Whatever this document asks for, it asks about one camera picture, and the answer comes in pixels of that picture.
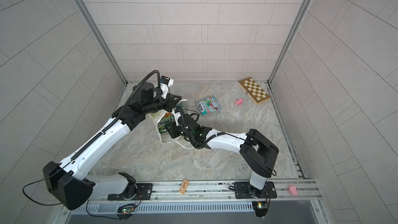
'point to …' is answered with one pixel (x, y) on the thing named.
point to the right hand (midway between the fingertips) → (165, 128)
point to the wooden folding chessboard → (257, 95)
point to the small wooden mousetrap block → (183, 186)
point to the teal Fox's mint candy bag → (208, 105)
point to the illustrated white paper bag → (157, 116)
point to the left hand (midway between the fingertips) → (184, 96)
